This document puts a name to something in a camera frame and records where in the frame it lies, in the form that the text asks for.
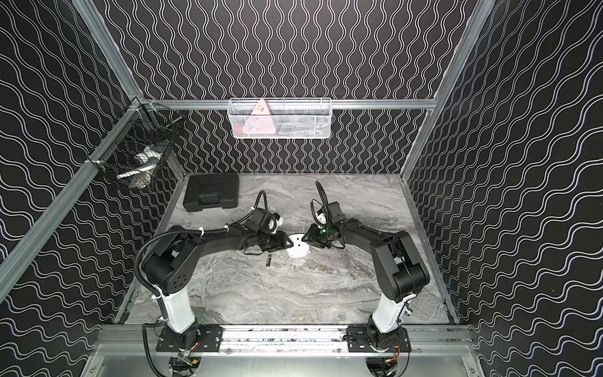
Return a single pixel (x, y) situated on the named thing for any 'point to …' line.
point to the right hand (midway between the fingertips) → (304, 239)
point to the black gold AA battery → (268, 261)
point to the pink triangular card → (260, 121)
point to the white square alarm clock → (299, 247)
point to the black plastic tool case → (211, 190)
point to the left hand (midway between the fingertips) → (290, 242)
